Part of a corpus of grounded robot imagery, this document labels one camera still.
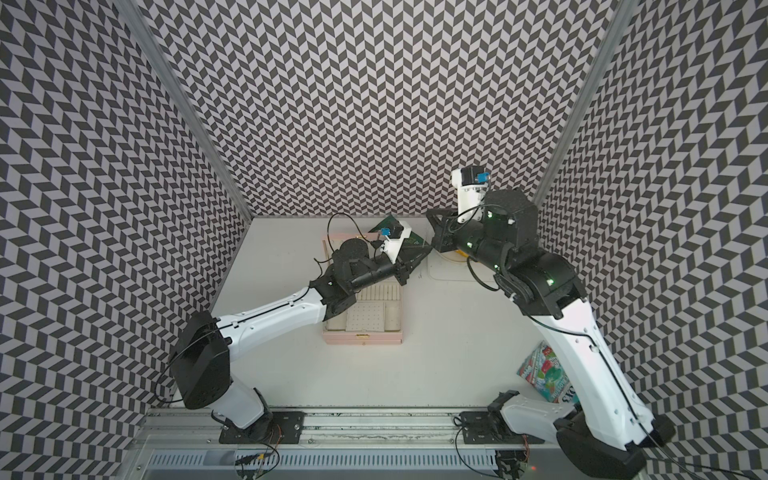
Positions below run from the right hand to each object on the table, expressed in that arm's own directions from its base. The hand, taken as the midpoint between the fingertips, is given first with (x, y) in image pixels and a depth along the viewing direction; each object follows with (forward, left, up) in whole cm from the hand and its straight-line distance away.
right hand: (430, 221), depth 58 cm
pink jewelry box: (-3, +13, -37) cm, 39 cm away
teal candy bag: (-16, -33, -43) cm, 56 cm away
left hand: (+3, -1, -14) cm, 14 cm away
